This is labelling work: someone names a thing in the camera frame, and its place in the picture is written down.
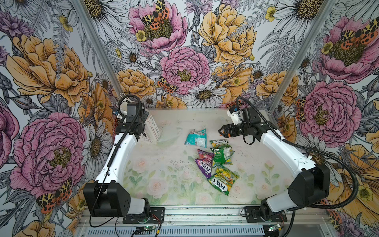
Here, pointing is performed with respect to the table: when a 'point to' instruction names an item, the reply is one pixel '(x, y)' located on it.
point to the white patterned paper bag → (152, 131)
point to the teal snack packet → (197, 138)
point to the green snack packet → (222, 155)
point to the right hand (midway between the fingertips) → (226, 133)
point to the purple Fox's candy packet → (205, 161)
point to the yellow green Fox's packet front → (223, 179)
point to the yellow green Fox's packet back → (220, 144)
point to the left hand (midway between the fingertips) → (140, 120)
